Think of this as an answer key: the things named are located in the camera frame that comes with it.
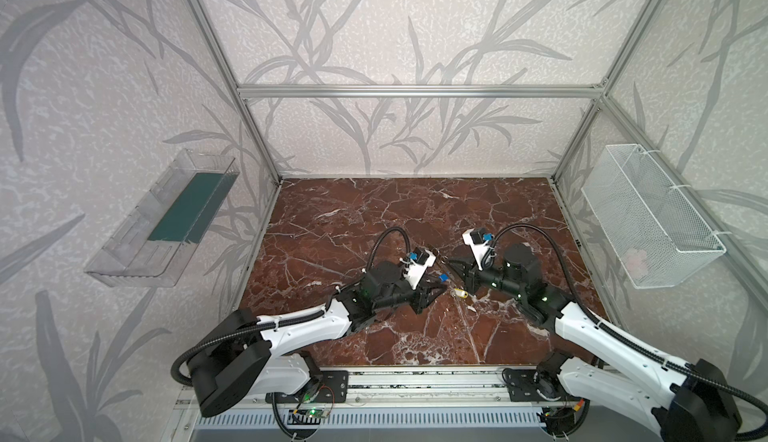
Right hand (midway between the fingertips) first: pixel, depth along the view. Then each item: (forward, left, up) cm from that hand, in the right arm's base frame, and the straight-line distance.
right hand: (448, 252), depth 76 cm
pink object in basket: (-2, -47, 0) cm, 47 cm away
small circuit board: (-32, +32, -19) cm, 50 cm away
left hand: (-6, +1, -3) cm, 7 cm away
